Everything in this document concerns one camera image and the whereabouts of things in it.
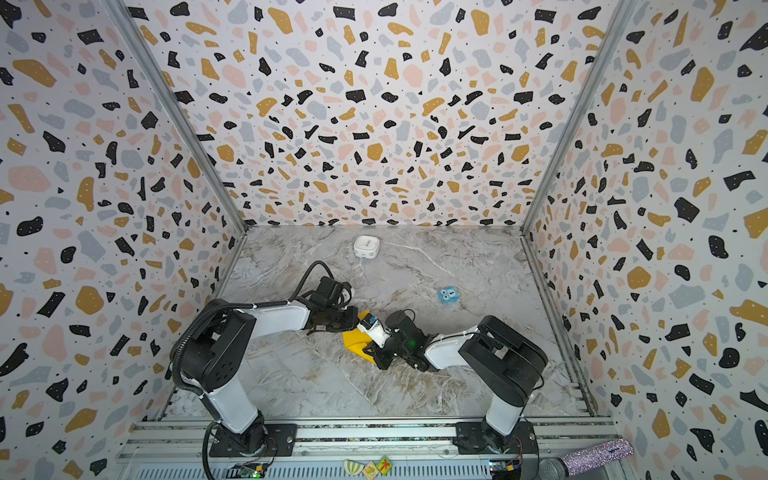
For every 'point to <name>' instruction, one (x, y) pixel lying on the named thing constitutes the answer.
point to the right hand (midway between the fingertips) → (360, 345)
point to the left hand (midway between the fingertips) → (363, 319)
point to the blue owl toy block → (449, 295)
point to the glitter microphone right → (582, 460)
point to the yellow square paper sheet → (355, 340)
